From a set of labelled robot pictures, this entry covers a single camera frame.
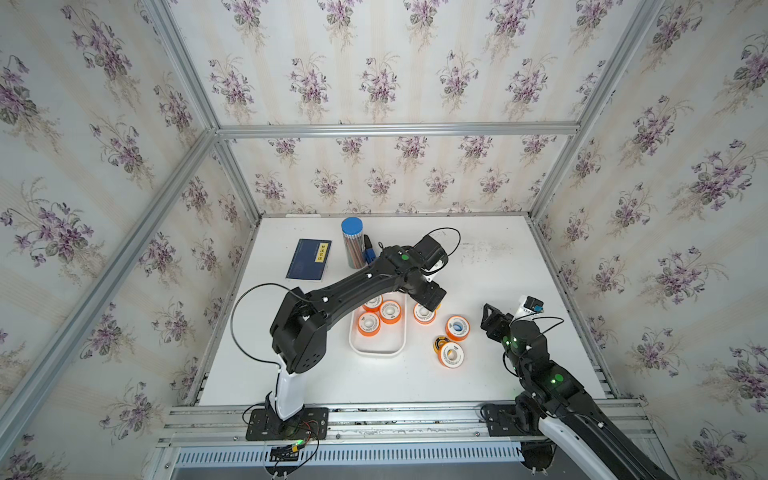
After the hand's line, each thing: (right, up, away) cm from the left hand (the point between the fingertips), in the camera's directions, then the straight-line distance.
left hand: (430, 296), depth 82 cm
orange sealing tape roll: (-16, -5, +10) cm, 20 cm away
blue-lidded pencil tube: (-23, +18, +8) cm, 30 cm away
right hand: (+18, -4, -1) cm, 19 cm away
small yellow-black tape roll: (+3, -14, +4) cm, 15 cm away
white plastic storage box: (-11, -14, +6) cm, 19 cm away
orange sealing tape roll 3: (-18, -10, +7) cm, 22 cm away
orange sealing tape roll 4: (-1, -7, +7) cm, 10 cm away
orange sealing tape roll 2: (-11, -7, +9) cm, 16 cm away
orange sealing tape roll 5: (+6, -17, +1) cm, 18 cm away
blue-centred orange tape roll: (+9, -10, +5) cm, 14 cm away
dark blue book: (-40, +9, +22) cm, 47 cm away
